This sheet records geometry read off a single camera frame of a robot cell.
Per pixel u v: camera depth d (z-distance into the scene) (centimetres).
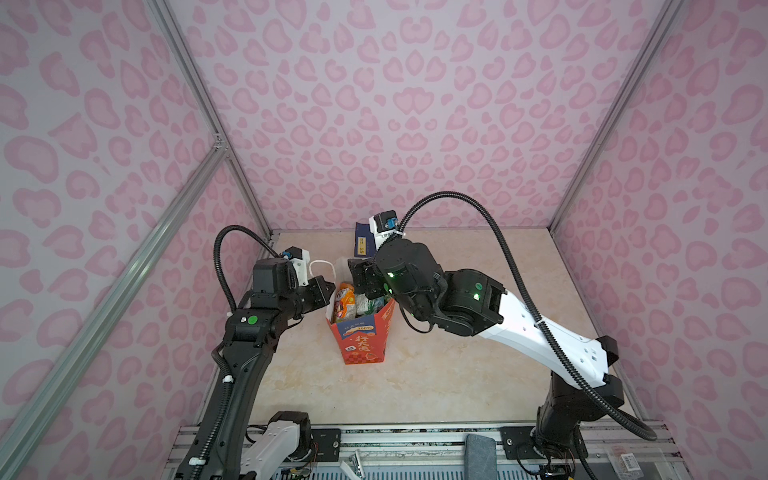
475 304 38
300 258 65
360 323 70
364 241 117
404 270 38
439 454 72
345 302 73
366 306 77
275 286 54
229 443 39
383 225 47
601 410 34
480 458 69
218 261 50
